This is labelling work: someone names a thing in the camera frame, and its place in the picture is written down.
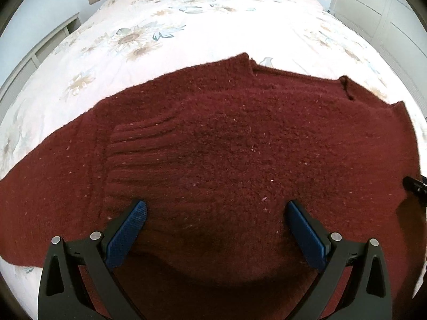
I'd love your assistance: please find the dark red knitted sweater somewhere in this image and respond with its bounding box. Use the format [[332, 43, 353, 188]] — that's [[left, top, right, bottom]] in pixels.
[[1, 54, 426, 319]]

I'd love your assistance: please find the white wardrobe with louvred doors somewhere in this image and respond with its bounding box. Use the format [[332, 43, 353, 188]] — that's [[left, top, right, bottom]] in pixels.
[[330, 0, 426, 115]]

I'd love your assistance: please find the white low shelf unit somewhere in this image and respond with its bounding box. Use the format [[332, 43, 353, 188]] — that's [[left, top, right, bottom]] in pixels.
[[1, 13, 81, 101]]

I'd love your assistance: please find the white floral bedspread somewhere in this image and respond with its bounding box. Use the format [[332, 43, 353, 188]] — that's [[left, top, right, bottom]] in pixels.
[[1, 0, 426, 319]]

